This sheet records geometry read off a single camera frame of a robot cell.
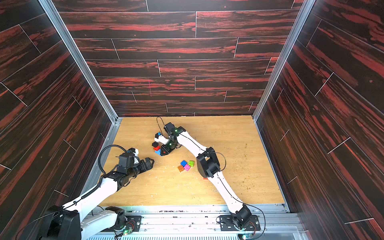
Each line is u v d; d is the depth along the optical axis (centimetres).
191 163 93
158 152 95
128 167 67
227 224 73
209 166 66
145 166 78
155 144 96
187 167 92
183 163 94
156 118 119
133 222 73
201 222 75
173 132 78
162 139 91
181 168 91
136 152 80
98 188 53
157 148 96
